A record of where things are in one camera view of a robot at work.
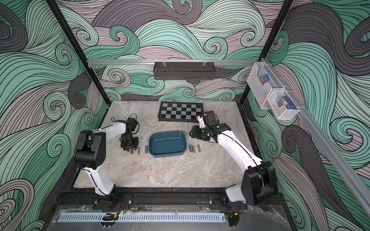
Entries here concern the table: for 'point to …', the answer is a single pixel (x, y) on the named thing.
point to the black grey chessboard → (186, 112)
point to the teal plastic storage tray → (167, 143)
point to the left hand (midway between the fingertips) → (133, 147)
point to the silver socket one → (146, 148)
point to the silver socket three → (138, 150)
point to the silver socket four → (131, 151)
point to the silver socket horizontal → (193, 148)
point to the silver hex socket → (191, 147)
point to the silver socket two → (199, 147)
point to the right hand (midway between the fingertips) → (194, 134)
